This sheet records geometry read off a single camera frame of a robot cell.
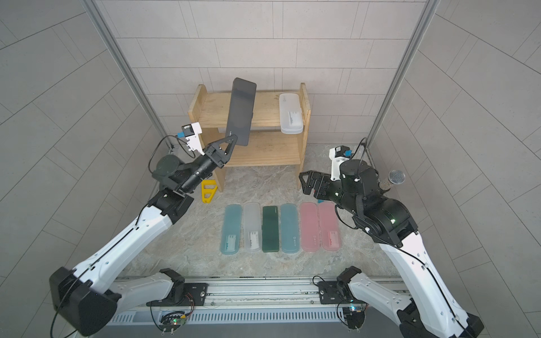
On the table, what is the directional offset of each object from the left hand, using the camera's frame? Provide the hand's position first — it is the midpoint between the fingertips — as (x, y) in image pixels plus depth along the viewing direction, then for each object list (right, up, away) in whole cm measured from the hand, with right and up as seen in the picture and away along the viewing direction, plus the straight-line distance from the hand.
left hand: (240, 138), depth 60 cm
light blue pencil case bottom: (+15, -35, +27) cm, 46 cm away
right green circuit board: (+36, -58, +8) cm, 69 cm away
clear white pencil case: (0, -34, +27) cm, 44 cm away
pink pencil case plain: (+24, -31, +31) cm, 50 cm away
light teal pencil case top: (-9, -35, +27) cm, 46 cm away
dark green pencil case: (+7, -35, +26) cm, 44 cm away
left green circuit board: (-23, -58, +5) cm, 62 cm away
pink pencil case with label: (+32, -33, +29) cm, 55 cm away
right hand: (+20, -11, +1) cm, 23 cm away
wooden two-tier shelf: (+6, 0, +29) cm, 30 cm away
